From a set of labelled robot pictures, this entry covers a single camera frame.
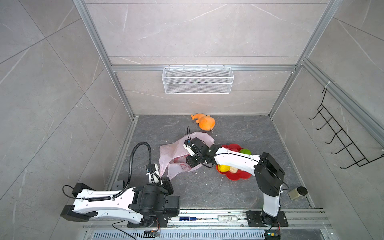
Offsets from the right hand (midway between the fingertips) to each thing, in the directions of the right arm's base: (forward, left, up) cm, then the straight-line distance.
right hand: (188, 159), depth 87 cm
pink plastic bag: (-4, +7, +12) cm, 15 cm away
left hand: (-16, +8, +12) cm, 21 cm away
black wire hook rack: (-14, -71, +25) cm, 76 cm away
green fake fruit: (+4, -35, +1) cm, 35 cm away
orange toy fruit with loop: (+29, -13, +1) cm, 31 cm away
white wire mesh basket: (+48, -8, +22) cm, 54 cm away
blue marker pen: (-29, 0, -7) cm, 30 cm away
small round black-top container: (-15, +35, +3) cm, 38 cm away
